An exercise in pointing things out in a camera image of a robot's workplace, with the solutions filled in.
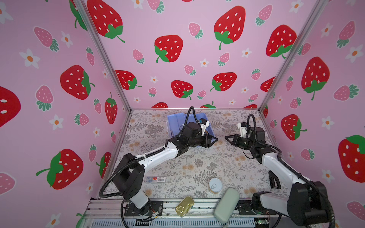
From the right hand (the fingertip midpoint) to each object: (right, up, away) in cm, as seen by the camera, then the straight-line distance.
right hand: (225, 137), depth 83 cm
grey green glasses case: (-2, -35, -10) cm, 36 cm away
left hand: (-7, 0, -6) cm, 9 cm away
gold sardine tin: (-24, -34, -11) cm, 43 cm away
